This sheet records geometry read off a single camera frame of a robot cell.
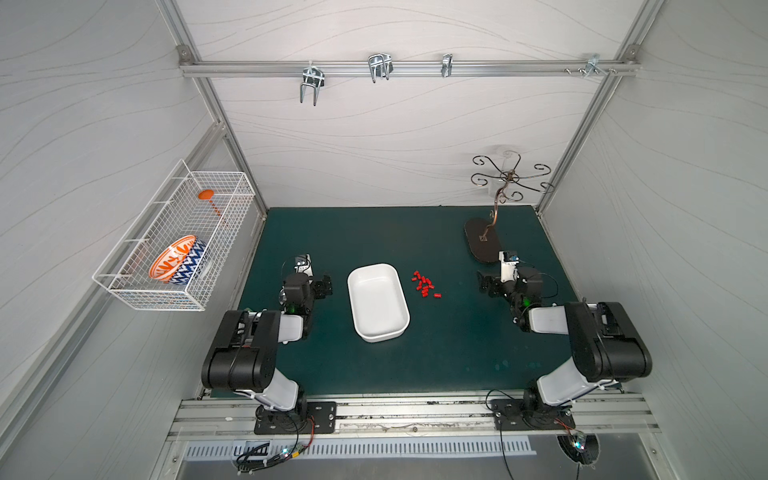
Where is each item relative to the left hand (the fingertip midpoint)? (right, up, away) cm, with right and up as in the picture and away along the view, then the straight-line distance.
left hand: (312, 273), depth 94 cm
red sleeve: (+34, -1, +7) cm, 35 cm away
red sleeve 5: (+37, -6, +3) cm, 37 cm away
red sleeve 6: (+36, -7, +2) cm, 37 cm away
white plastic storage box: (+21, -9, -1) cm, 23 cm away
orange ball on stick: (-24, +23, -15) cm, 37 cm away
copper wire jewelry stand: (+59, +11, +15) cm, 62 cm away
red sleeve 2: (+36, -3, +5) cm, 37 cm away
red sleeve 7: (+40, -7, +2) cm, 41 cm away
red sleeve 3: (+38, -3, +4) cm, 38 cm away
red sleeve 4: (+35, -5, +4) cm, 36 cm away
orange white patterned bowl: (-24, +7, -29) cm, 38 cm away
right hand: (+60, +1, +1) cm, 60 cm away
